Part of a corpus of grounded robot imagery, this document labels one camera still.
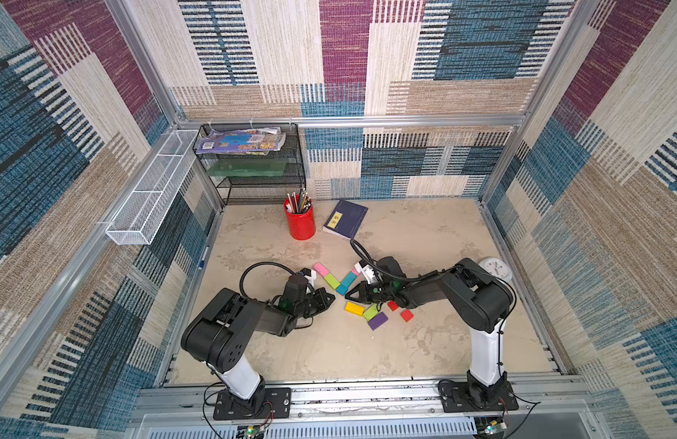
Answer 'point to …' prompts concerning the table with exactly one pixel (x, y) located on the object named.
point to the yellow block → (355, 308)
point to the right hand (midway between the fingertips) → (351, 299)
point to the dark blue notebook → (346, 219)
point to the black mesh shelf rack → (242, 190)
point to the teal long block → (349, 279)
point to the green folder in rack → (249, 167)
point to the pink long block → (321, 269)
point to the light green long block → (332, 281)
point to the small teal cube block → (341, 290)
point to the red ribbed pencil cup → (301, 216)
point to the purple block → (378, 320)
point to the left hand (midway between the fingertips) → (337, 298)
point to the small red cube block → (406, 315)
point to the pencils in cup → (298, 203)
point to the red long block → (392, 305)
